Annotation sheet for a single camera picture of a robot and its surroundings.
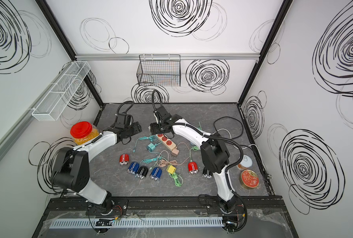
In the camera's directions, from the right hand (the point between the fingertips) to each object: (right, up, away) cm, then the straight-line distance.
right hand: (155, 129), depth 89 cm
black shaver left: (-6, -23, -6) cm, 25 cm away
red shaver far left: (-18, -17, -2) cm, 25 cm away
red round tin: (+53, -26, -10) cm, 59 cm away
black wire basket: (-1, +47, +35) cm, 59 cm away
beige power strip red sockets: (+6, -8, +7) cm, 13 cm away
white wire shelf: (-49, +19, -12) cm, 54 cm away
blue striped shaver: (+2, -24, -6) cm, 25 cm away
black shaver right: (+30, -24, -6) cm, 39 cm away
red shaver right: (+23, -22, -4) cm, 31 cm away
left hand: (-12, +1, +5) cm, 13 cm away
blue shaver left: (-12, -22, -4) cm, 25 cm away
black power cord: (+54, +8, +24) cm, 59 cm away
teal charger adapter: (-3, -11, +5) cm, 13 cm away
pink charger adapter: (+12, -14, +3) cm, 19 cm away
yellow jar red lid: (-38, -1, -8) cm, 39 cm away
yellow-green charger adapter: (+10, -22, -6) cm, 25 cm away
